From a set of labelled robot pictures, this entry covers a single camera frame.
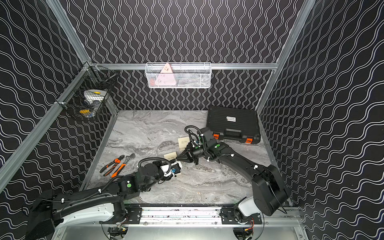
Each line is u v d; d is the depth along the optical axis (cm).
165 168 64
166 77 92
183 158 71
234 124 106
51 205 44
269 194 43
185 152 73
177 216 76
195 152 70
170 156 94
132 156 95
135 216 73
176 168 61
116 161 92
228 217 73
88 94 80
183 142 99
